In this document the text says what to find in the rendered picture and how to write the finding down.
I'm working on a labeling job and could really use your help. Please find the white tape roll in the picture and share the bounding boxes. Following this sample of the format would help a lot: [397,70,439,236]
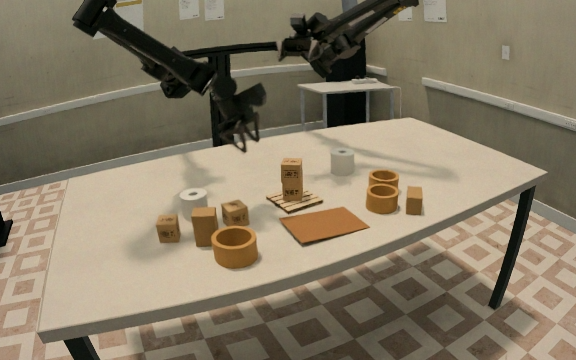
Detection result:
[180,188,208,222]
[330,148,355,176]

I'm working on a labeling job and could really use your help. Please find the small wooden pallet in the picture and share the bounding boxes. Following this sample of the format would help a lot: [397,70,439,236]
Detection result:
[266,189,323,215]

